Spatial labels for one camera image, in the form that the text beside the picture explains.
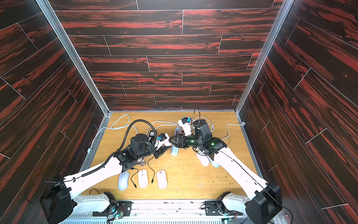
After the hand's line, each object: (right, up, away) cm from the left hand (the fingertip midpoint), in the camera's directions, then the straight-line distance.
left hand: (169, 142), depth 76 cm
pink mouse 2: (-5, -23, +6) cm, 24 cm away
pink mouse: (-16, -22, +6) cm, 28 cm away
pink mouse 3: (+22, -13, +15) cm, 29 cm away
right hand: (+3, +3, -3) cm, 5 cm away
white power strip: (+3, -8, +17) cm, 19 cm away
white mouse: (-28, -24, +6) cm, 37 cm away
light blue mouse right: (+29, -16, +14) cm, 36 cm away
